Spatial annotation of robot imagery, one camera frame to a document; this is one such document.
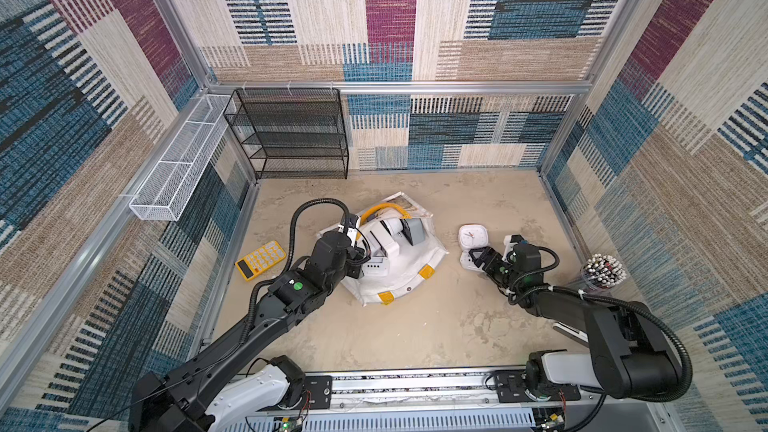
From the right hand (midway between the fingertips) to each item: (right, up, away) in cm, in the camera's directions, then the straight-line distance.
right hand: (478, 261), depth 93 cm
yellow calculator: (-68, 0, +3) cm, 68 cm away
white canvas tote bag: (-20, -1, -2) cm, 20 cm away
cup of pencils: (+25, +1, -18) cm, 31 cm away
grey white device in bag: (-20, +10, -3) cm, 22 cm away
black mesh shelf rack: (-62, +43, +16) cm, 77 cm away
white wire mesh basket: (-96, +23, +1) cm, 98 cm away
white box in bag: (-29, +5, -1) cm, 30 cm away
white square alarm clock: (0, +7, +6) cm, 9 cm away
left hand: (-36, +8, -15) cm, 40 cm away
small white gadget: (-3, 0, +1) cm, 3 cm away
